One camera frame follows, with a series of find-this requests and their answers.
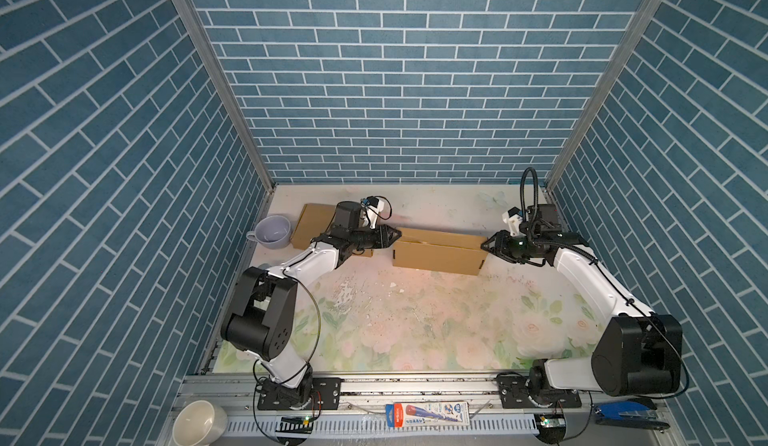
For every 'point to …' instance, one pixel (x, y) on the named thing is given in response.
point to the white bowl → (198, 423)
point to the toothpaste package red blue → (427, 413)
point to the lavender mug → (272, 231)
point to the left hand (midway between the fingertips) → (398, 235)
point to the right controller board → (551, 427)
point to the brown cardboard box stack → (440, 250)
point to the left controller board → (294, 429)
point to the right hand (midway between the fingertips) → (484, 244)
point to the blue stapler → (629, 413)
